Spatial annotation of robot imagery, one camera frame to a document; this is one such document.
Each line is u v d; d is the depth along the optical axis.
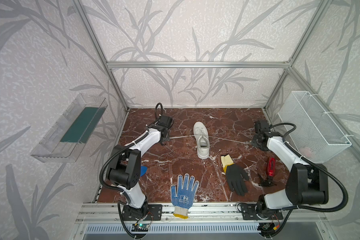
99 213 0.75
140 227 0.71
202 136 0.92
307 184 0.43
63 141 0.63
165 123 0.74
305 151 0.72
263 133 0.65
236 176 0.86
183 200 0.77
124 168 0.47
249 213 0.73
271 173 0.84
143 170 0.89
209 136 1.02
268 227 0.74
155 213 0.73
